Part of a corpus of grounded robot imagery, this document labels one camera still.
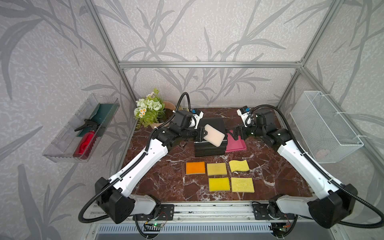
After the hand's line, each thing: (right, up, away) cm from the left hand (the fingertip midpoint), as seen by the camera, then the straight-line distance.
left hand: (208, 133), depth 72 cm
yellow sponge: (+6, -22, +15) cm, 27 cm away
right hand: (+14, +4, +5) cm, 15 cm away
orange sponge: (-7, -22, +16) cm, 28 cm away
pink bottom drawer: (+17, -10, +26) cm, 33 cm away
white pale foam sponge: (+3, -2, +1) cm, 4 cm away
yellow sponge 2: (+19, -29, +10) cm, 37 cm away
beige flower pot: (-26, +15, +32) cm, 44 cm away
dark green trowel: (-52, +7, 0) cm, 53 cm away
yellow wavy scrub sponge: (+19, -21, +17) cm, 33 cm away
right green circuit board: (+35, -47, +1) cm, 59 cm away
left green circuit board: (-25, -44, -1) cm, 51 cm away
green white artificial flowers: (-32, +12, +8) cm, 35 cm away
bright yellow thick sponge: (+7, -29, +9) cm, 31 cm away
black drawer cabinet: (-1, -10, +13) cm, 16 cm away
